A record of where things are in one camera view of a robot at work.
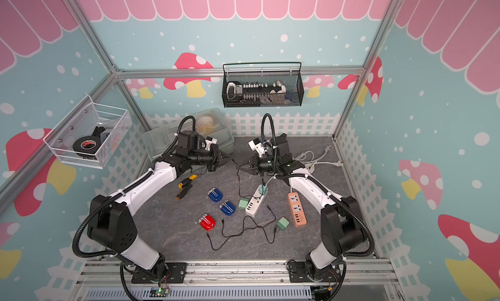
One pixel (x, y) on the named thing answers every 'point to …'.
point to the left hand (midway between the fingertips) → (233, 159)
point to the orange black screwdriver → (183, 192)
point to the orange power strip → (297, 210)
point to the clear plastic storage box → (212, 123)
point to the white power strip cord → (308, 158)
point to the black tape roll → (86, 145)
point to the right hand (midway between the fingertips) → (237, 167)
